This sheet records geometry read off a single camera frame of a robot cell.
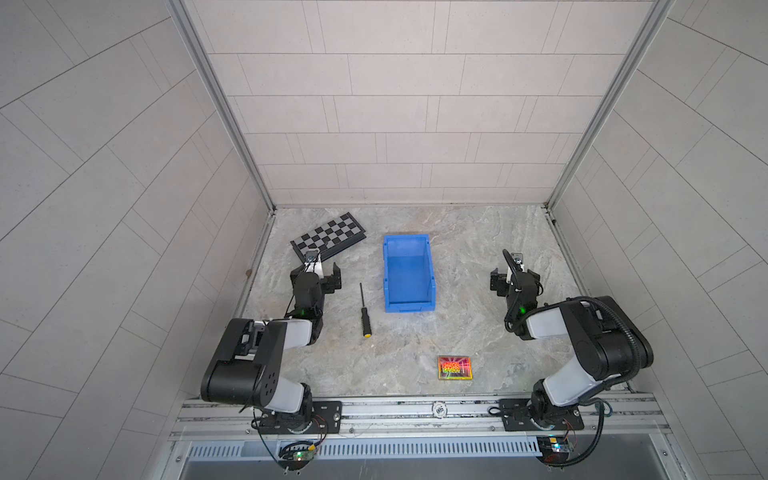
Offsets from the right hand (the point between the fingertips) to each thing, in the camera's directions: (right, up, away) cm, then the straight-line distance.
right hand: (510, 266), depth 95 cm
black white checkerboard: (-60, +9, +7) cm, 61 cm away
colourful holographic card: (-22, -24, -18) cm, 37 cm away
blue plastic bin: (-33, -4, -1) cm, 33 cm away
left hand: (-60, +2, -4) cm, 60 cm away
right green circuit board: (0, -39, -27) cm, 47 cm away
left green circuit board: (-59, -38, -31) cm, 76 cm away
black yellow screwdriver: (-46, -14, -9) cm, 49 cm away
